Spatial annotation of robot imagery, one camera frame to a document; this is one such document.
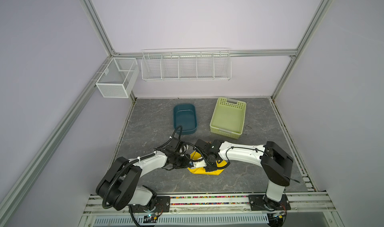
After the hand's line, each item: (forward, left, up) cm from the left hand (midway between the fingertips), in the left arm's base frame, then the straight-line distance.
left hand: (191, 166), depth 85 cm
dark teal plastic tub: (+39, +3, -1) cm, 39 cm away
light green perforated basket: (+35, -29, -3) cm, 46 cm away
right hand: (+1, -9, 0) cm, 9 cm away
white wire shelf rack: (+59, -16, +27) cm, 67 cm away
